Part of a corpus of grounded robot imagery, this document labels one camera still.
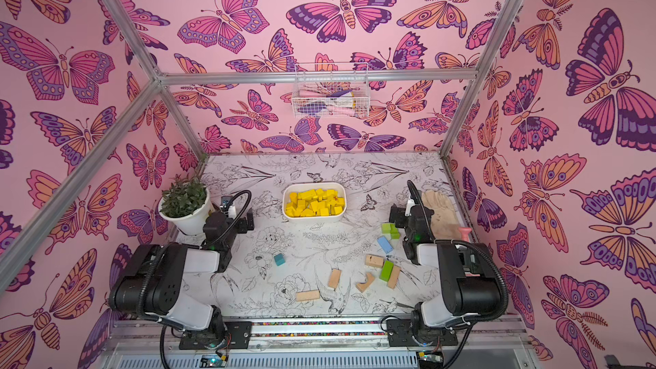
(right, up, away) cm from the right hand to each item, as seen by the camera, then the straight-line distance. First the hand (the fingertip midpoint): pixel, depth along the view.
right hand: (411, 204), depth 94 cm
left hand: (-63, -1, +1) cm, 63 cm away
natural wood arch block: (-19, -24, -13) cm, 34 cm away
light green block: (-8, -9, -1) cm, 12 cm away
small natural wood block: (-15, -18, -8) cm, 25 cm away
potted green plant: (-77, +1, -10) cm, 78 cm away
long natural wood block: (-37, -27, -13) cm, 47 cm away
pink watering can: (+15, -8, -10) cm, 20 cm away
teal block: (-47, -18, -5) cm, 51 cm away
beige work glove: (+14, -6, +3) cm, 16 cm away
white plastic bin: (-36, +1, +6) cm, 36 cm away
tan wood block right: (-9, -23, -10) cm, 26 cm away
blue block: (-10, -14, -1) cm, 17 cm away
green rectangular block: (-11, -21, -8) cm, 25 cm away
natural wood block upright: (-28, -24, -8) cm, 38 cm away
